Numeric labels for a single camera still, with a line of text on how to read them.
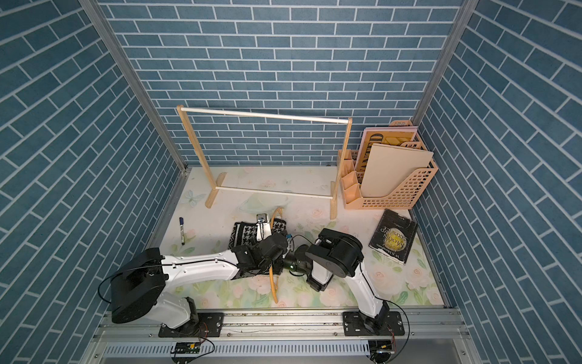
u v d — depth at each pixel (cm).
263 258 62
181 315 60
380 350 70
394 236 94
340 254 55
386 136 97
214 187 111
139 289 42
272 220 85
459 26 74
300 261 72
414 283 83
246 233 94
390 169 93
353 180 110
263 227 71
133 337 72
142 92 91
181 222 99
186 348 72
